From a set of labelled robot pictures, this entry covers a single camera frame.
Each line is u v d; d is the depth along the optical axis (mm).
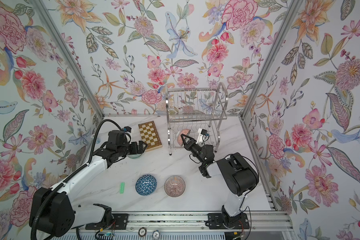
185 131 859
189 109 1216
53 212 404
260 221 769
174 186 841
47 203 392
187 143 798
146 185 855
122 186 841
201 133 800
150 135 1063
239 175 493
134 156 910
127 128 764
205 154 687
